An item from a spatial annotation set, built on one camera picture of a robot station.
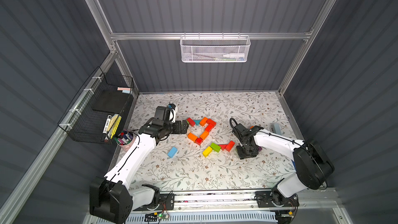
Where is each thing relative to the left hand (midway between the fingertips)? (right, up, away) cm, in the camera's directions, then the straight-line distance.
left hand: (180, 124), depth 81 cm
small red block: (+10, -11, +12) cm, 19 cm away
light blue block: (-6, -17, +8) cm, 19 cm away
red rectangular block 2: (+16, -4, +18) cm, 25 cm away
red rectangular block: (+18, -2, +20) cm, 27 cm away
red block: (+4, 0, +20) cm, 21 cm away
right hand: (+36, -19, +5) cm, 41 cm away
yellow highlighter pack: (-28, +3, -10) cm, 30 cm away
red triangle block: (+24, -14, +8) cm, 29 cm away
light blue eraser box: (+58, -4, +13) cm, 60 cm away
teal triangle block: (+8, -1, +20) cm, 22 cm away
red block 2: (+29, -14, +11) cm, 33 cm away
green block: (+20, -14, +8) cm, 26 cm away
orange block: (+6, -10, +16) cm, 19 cm away
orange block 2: (+13, -8, +15) cm, 22 cm away
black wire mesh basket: (-39, +5, -9) cm, 41 cm away
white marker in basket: (+31, +40, +12) cm, 52 cm away
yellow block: (+14, -17, +7) cm, 23 cm away
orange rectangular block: (+12, 0, +21) cm, 24 cm away
